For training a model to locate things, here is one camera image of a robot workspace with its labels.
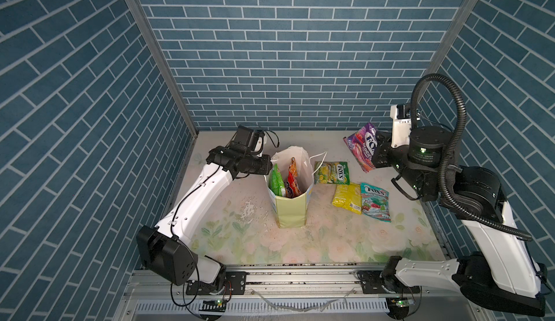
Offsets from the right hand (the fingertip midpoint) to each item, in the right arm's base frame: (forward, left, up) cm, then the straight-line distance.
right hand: (380, 134), depth 54 cm
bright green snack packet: (+1, +28, -28) cm, 40 cm away
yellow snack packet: (+7, -3, -46) cm, 46 cm away
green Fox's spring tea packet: (+18, +4, -43) cm, 47 cm away
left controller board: (-35, +46, -51) cm, 77 cm away
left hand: (+5, +29, -23) cm, 38 cm away
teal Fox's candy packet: (+5, -13, -44) cm, 47 cm away
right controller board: (-29, -18, -48) cm, 59 cm away
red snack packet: (-1, +22, -28) cm, 36 cm away
